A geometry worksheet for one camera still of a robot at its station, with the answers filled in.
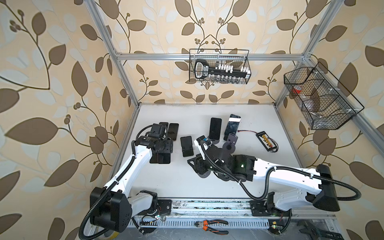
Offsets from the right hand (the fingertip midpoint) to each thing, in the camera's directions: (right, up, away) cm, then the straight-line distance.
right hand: (191, 159), depth 68 cm
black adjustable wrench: (+57, -34, 0) cm, 66 cm away
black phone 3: (+14, +13, +26) cm, 32 cm away
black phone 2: (-21, +15, +40) cm, 48 cm away
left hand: (-16, +4, +14) cm, 22 cm away
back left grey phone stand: (+14, +4, +31) cm, 34 cm away
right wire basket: (+67, +28, +7) cm, 73 cm away
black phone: (-15, +10, +37) cm, 41 cm away
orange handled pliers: (+6, -32, +1) cm, 32 cm away
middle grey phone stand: (+24, 0, +29) cm, 37 cm away
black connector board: (+50, +2, +28) cm, 58 cm away
